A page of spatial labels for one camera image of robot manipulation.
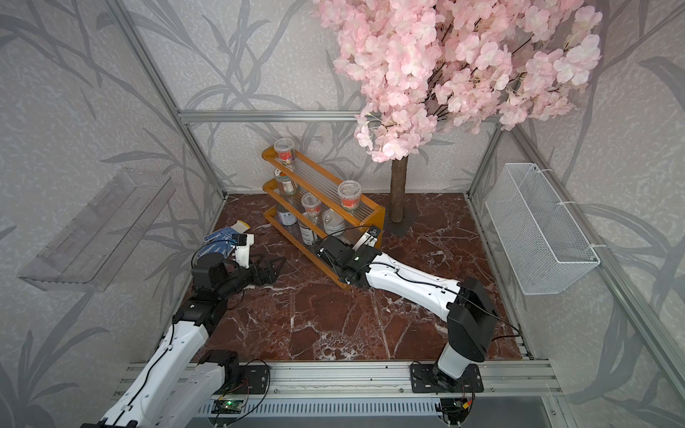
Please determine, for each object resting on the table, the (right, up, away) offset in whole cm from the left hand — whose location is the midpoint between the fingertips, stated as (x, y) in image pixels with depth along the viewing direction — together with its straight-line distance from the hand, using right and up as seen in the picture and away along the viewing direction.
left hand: (275, 257), depth 77 cm
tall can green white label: (+6, +5, +19) cm, 20 cm away
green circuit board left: (-10, -39, -7) cm, 41 cm away
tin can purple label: (-4, +11, +28) cm, 30 cm away
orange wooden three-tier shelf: (+9, +25, +9) cm, 28 cm away
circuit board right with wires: (+50, -39, -8) cm, 64 cm away
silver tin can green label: (+16, +10, +7) cm, 20 cm away
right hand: (+22, 0, +5) cm, 23 cm away
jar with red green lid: (-2, +23, +19) cm, 30 cm away
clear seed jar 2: (+22, +19, -4) cm, 29 cm away
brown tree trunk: (+39, +22, +19) cm, 48 cm away
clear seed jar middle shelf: (+9, +15, +11) cm, 21 cm away
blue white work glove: (-31, +2, +28) cm, 41 cm away
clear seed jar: (0, +34, +10) cm, 35 cm away
